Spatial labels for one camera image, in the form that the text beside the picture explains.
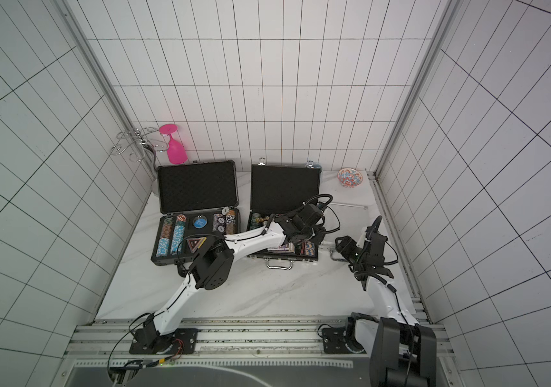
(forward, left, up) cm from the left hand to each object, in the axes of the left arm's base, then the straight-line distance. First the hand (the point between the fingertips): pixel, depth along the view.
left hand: (318, 237), depth 92 cm
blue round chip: (+7, +49, -1) cm, 49 cm away
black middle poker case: (+19, +15, +6) cm, 25 cm away
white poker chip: (+11, +38, +2) cm, 40 cm away
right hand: (-2, -8, +3) cm, 9 cm away
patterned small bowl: (+36, -20, -3) cm, 41 cm away
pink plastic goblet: (+35, +62, +13) cm, 72 cm away
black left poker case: (+16, +51, +2) cm, 54 cm away
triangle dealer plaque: (-3, +48, 0) cm, 48 cm away
